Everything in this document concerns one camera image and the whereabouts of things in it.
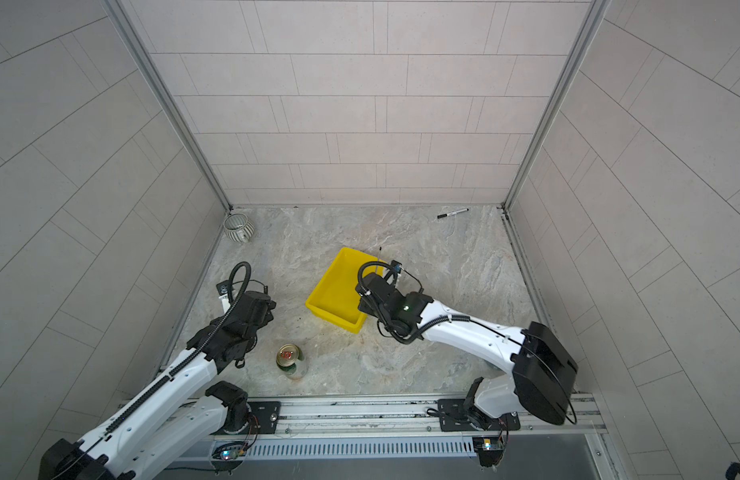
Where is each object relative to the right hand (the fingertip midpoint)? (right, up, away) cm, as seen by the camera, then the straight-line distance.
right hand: (359, 302), depth 80 cm
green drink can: (-17, -11, -9) cm, 22 cm away
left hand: (-28, -2, +2) cm, 28 cm away
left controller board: (-27, -29, -15) cm, 42 cm away
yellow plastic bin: (-8, -1, +11) cm, 14 cm away
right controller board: (+31, -31, -12) cm, 46 cm away
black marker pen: (+33, +26, +36) cm, 55 cm away
